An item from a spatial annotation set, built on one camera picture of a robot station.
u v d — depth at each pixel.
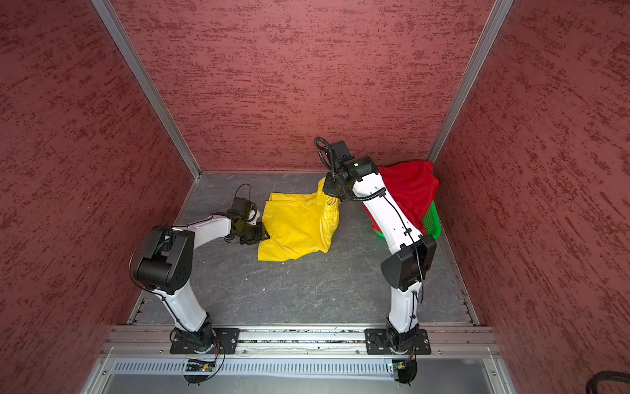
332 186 0.71
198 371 0.73
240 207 0.79
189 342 0.68
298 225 1.02
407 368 0.72
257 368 0.77
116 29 0.74
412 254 0.46
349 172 0.55
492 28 0.74
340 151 0.62
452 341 0.76
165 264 0.49
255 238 0.87
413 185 0.99
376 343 0.74
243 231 0.77
